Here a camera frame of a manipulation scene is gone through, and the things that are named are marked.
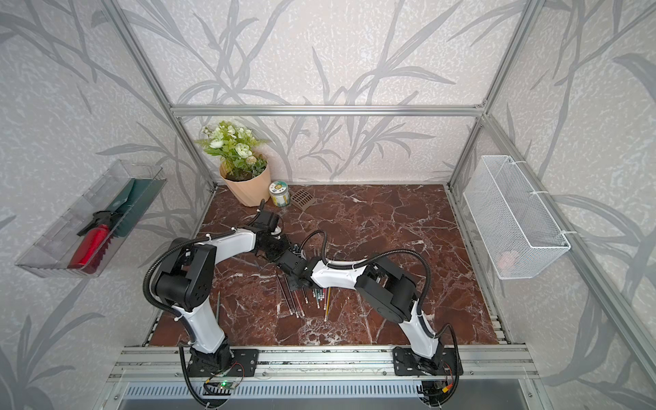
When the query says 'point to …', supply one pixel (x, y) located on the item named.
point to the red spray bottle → (96, 235)
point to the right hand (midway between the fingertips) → (296, 276)
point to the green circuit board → (225, 384)
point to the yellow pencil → (328, 305)
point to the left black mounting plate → (243, 364)
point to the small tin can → (279, 193)
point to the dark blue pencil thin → (286, 301)
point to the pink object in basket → (506, 260)
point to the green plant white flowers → (236, 147)
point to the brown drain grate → (302, 198)
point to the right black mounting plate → (446, 362)
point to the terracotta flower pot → (250, 193)
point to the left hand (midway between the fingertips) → (296, 251)
